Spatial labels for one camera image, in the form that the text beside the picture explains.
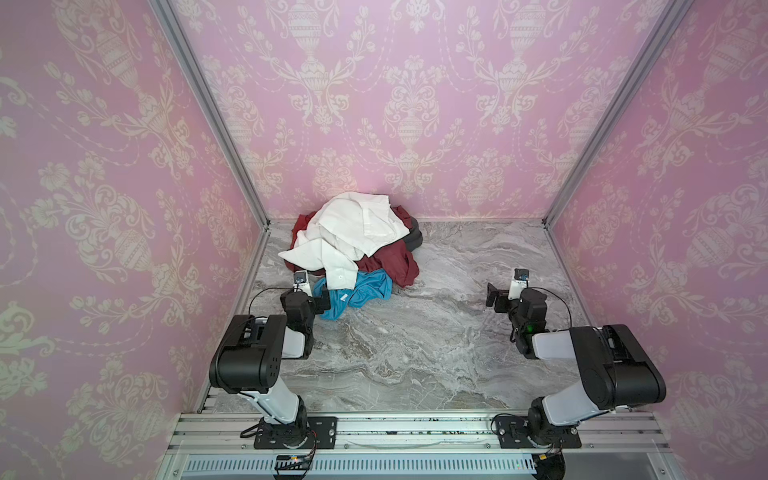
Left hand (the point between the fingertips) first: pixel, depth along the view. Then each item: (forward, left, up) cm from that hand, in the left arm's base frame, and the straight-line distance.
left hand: (309, 287), depth 95 cm
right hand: (+1, -62, +3) cm, 62 cm away
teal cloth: (+2, -20, -2) cm, 20 cm away
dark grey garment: (+22, -34, -1) cm, 41 cm away
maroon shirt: (+9, -26, +5) cm, 28 cm away
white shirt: (+17, -9, +7) cm, 21 cm away
